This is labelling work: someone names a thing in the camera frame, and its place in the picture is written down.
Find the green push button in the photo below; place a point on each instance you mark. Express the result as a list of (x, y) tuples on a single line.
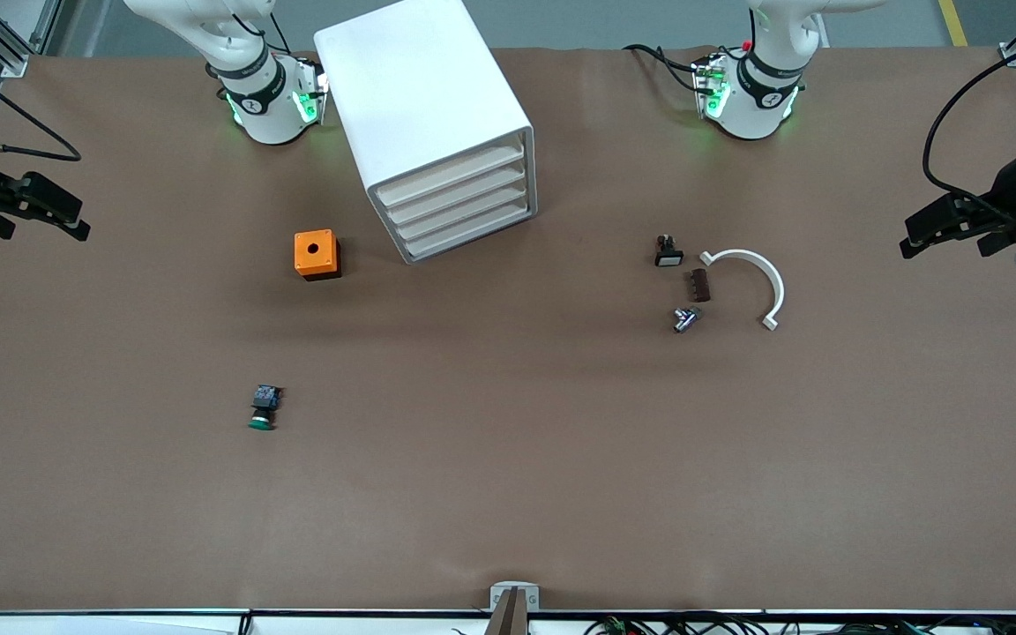
[(263, 404)]

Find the white drawer cabinet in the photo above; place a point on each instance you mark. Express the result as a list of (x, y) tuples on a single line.
[(420, 97)]

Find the beige cabinet drawer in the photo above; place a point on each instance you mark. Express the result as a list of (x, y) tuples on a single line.
[(455, 196), (466, 234), (460, 214), (451, 176)]

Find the white curved bracket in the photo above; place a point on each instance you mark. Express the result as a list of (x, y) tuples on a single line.
[(776, 287)]

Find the silver key switch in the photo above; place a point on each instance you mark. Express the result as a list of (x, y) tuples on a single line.
[(684, 321)]

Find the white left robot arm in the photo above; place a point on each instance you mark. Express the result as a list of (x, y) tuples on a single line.
[(750, 110)]

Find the small brown block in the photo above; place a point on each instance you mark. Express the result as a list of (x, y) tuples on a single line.
[(698, 285)]

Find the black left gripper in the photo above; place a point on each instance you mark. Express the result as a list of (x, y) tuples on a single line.
[(1007, 191)]

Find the black white switch module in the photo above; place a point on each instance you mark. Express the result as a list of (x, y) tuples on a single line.
[(668, 257)]

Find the orange button enclosure box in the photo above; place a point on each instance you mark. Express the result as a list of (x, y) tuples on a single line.
[(305, 260)]

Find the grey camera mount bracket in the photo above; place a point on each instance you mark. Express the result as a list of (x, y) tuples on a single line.
[(514, 600)]

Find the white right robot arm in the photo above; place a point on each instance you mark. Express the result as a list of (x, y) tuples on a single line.
[(270, 115)]

